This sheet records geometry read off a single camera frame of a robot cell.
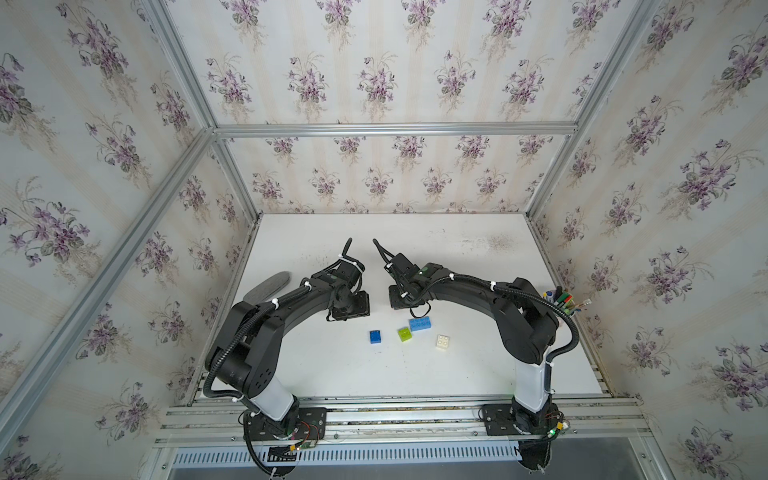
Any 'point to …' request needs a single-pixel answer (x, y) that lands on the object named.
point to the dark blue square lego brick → (375, 336)
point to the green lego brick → (404, 334)
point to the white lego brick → (442, 342)
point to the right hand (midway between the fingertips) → (401, 303)
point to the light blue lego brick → (420, 323)
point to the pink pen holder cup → (562, 300)
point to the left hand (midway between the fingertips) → (364, 312)
